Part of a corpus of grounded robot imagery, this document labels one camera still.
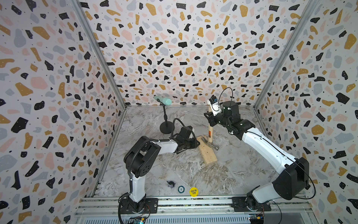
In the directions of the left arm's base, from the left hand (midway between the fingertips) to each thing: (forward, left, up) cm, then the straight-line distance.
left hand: (203, 143), depth 93 cm
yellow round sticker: (-28, +7, -5) cm, 29 cm away
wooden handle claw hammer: (-1, -4, +4) cm, 6 cm away
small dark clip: (-25, +20, 0) cm, 32 cm away
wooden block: (-6, -2, -1) cm, 7 cm away
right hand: (+6, -2, +24) cm, 25 cm away
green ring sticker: (-27, +15, -5) cm, 31 cm away
